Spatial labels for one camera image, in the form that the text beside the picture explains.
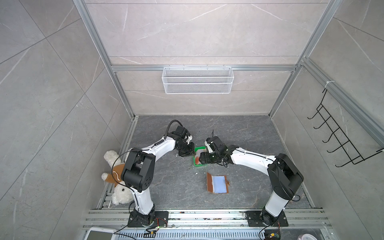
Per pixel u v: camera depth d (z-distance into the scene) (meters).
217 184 0.84
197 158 0.92
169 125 0.75
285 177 0.46
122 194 0.73
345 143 0.63
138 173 0.48
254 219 0.73
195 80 1.00
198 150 0.95
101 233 0.66
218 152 0.69
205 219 0.75
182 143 0.79
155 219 0.73
